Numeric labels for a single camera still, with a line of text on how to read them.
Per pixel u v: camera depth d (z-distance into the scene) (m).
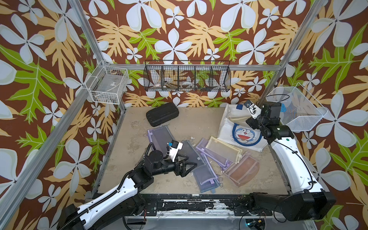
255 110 0.65
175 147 0.62
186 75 0.96
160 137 1.02
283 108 0.85
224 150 0.96
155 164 0.54
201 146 0.96
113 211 0.48
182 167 0.58
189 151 0.97
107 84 0.86
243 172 0.85
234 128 0.84
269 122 0.55
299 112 0.80
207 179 0.82
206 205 0.75
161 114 1.10
